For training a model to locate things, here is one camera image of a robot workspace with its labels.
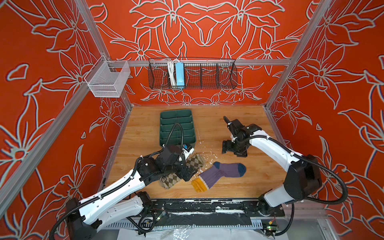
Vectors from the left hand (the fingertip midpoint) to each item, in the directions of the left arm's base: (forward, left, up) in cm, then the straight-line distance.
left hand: (191, 164), depth 71 cm
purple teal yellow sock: (-1, -10, -16) cm, 19 cm away
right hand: (+11, -19, -7) cm, 23 cm away
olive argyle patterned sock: (+10, -3, -17) cm, 19 cm away
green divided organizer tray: (+36, +18, -10) cm, 42 cm away
